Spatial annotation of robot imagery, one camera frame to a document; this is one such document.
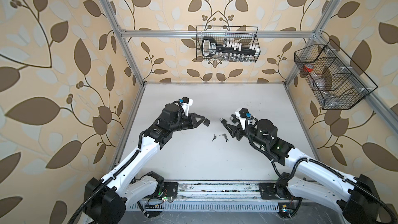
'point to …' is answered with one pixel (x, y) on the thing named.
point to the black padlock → (223, 121)
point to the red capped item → (308, 67)
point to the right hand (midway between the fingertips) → (229, 120)
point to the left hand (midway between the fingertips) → (205, 118)
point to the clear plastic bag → (327, 95)
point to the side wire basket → (339, 83)
